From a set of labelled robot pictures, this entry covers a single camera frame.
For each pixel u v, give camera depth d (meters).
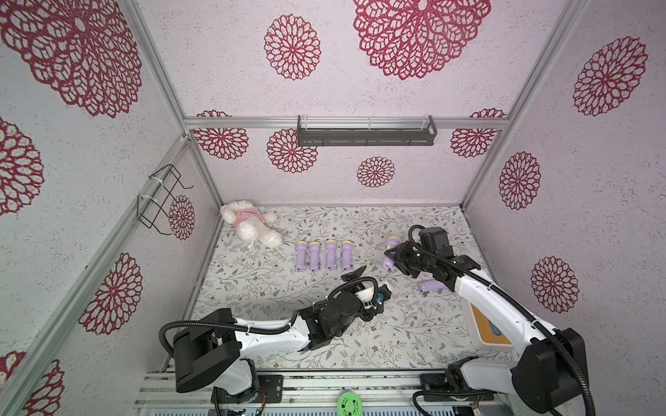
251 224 0.92
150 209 0.75
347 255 1.01
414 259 0.70
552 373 0.40
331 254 1.02
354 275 0.67
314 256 1.01
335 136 0.90
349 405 0.68
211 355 0.42
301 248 1.02
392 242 0.85
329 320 0.59
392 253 0.78
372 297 0.61
